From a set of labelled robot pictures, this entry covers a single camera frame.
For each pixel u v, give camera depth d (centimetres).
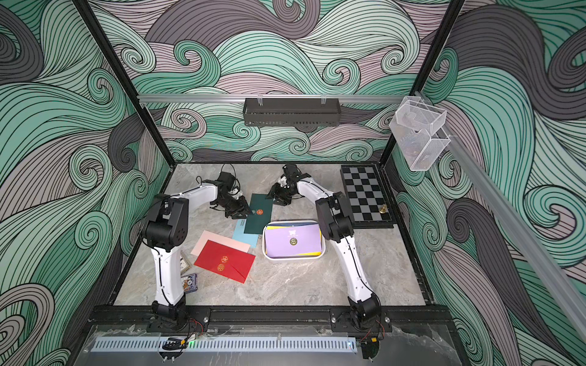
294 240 88
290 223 90
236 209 90
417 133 76
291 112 95
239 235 95
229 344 70
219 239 92
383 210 95
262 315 76
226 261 86
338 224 63
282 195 95
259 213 100
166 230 56
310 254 88
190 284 80
